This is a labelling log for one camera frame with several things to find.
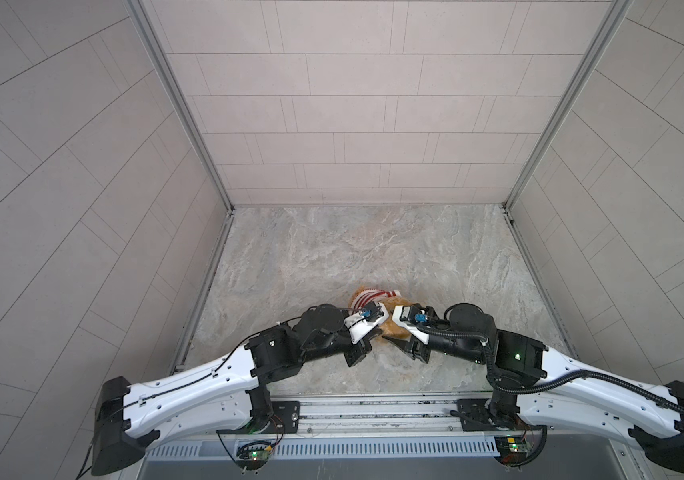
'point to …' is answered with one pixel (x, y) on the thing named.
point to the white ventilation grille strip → (330, 448)
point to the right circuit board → (511, 450)
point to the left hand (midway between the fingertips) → (388, 334)
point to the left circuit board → (252, 459)
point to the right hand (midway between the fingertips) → (388, 329)
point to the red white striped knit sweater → (369, 296)
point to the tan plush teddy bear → (389, 327)
